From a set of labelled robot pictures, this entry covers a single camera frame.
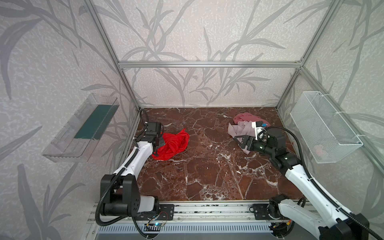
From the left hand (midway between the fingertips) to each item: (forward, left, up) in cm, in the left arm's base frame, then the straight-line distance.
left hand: (158, 137), depth 88 cm
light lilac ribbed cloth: (+11, -53, -5) cm, 55 cm away
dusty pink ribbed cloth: (+23, -59, -7) cm, 63 cm away
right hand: (-5, -45, +12) cm, 47 cm away
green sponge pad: (-8, +20, +24) cm, 32 cm away
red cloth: (-3, -9, -3) cm, 10 cm away
